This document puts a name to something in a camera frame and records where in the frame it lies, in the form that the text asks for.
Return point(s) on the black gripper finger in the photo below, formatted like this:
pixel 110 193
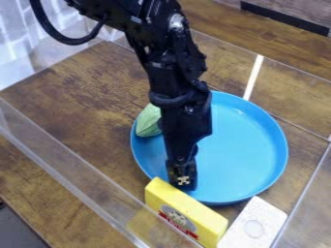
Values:
pixel 184 173

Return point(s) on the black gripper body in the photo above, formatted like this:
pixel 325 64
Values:
pixel 186 121

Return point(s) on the blue round tray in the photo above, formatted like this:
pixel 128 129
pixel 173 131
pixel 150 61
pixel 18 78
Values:
pixel 244 157

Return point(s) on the yellow block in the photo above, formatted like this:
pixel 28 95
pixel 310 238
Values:
pixel 196 219

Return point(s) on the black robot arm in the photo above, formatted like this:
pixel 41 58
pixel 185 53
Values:
pixel 158 33

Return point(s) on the white speckled block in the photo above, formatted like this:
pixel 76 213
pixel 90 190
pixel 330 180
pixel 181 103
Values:
pixel 256 227

